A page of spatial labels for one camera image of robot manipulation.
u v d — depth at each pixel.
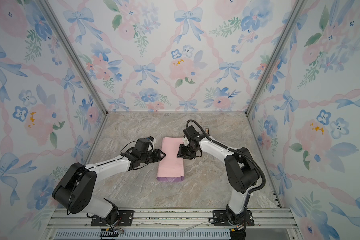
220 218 0.73
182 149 0.79
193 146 0.69
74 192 0.45
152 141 0.84
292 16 0.72
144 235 0.70
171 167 0.85
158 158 0.78
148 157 0.76
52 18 0.72
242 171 0.48
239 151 0.50
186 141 0.85
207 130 1.03
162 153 0.86
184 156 0.80
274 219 0.76
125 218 0.74
